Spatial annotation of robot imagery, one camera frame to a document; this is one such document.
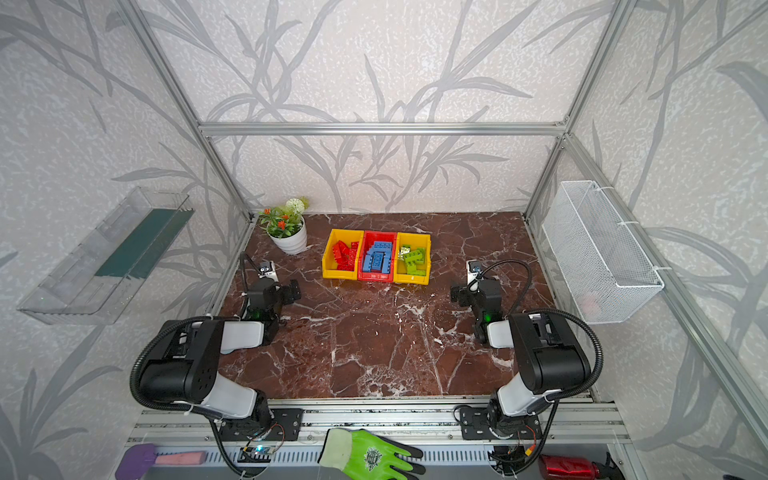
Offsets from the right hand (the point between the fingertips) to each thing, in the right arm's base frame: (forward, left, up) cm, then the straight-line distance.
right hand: (470, 268), depth 95 cm
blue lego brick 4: (+7, +31, -5) cm, 32 cm away
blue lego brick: (+5, +34, -4) cm, 35 cm away
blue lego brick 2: (+11, +30, -3) cm, 32 cm away
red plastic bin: (+14, +34, -1) cm, 37 cm away
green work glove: (-48, +31, -6) cm, 58 cm away
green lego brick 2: (+9, +16, -2) cm, 19 cm away
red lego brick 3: (+9, +43, -4) cm, 44 cm away
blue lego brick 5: (+11, +29, -4) cm, 31 cm away
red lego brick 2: (+11, +45, -3) cm, 46 cm away
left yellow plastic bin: (+5, +48, -6) cm, 49 cm away
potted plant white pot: (+13, +61, +7) cm, 63 cm away
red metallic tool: (-51, -15, -4) cm, 53 cm away
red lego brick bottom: (+7, +44, -3) cm, 45 cm away
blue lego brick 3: (+4, +28, -4) cm, 28 cm away
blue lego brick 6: (+10, +32, -4) cm, 34 cm away
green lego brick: (+7, +18, -3) cm, 20 cm away
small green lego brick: (+11, +21, -4) cm, 24 cm away
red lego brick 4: (+6, +42, -7) cm, 43 cm away
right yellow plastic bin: (+13, +17, -2) cm, 22 cm away
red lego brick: (+13, +40, -5) cm, 42 cm away
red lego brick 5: (+8, +40, -4) cm, 41 cm away
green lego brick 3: (+3, +19, -5) cm, 20 cm away
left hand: (-1, +60, +1) cm, 60 cm away
